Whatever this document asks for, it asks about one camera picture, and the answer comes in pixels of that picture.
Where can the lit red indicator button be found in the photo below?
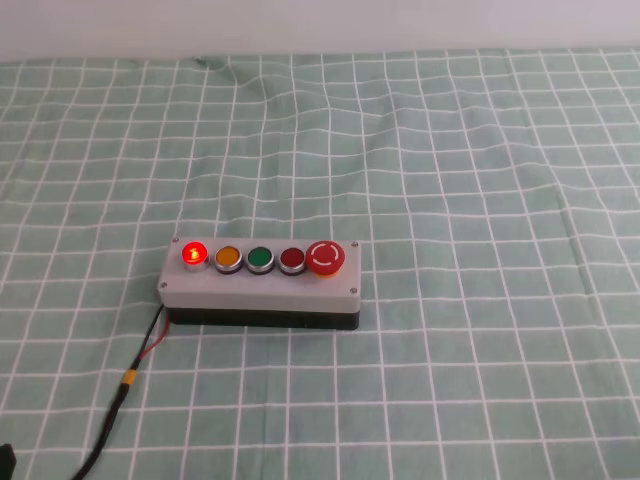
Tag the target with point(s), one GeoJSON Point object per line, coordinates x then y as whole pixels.
{"type": "Point", "coordinates": [195, 256]}

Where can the red emergency stop button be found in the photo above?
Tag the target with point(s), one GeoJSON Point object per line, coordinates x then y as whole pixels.
{"type": "Point", "coordinates": [325, 258]}

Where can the dark red push button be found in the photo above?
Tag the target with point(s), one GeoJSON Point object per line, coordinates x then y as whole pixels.
{"type": "Point", "coordinates": [291, 261]}

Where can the green push button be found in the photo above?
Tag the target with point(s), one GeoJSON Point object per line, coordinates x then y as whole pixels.
{"type": "Point", "coordinates": [260, 260]}

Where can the yellow push button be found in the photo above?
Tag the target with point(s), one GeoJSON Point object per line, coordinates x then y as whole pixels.
{"type": "Point", "coordinates": [228, 260]}

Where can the cyan checkered tablecloth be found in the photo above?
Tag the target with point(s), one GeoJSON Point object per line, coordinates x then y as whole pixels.
{"type": "Point", "coordinates": [494, 195]}

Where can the black object at corner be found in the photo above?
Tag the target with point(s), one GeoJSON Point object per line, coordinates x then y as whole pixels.
{"type": "Point", "coordinates": [7, 462]}

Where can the grey black button switch box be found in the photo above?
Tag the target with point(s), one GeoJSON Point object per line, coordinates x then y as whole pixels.
{"type": "Point", "coordinates": [274, 300]}

